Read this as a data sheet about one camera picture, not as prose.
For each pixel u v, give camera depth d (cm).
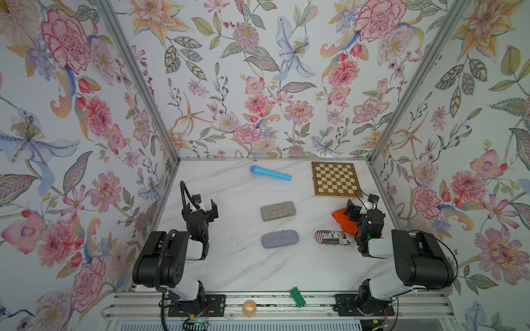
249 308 75
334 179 110
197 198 78
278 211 96
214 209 86
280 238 88
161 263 43
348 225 91
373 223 70
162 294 50
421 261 46
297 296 76
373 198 78
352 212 84
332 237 88
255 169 113
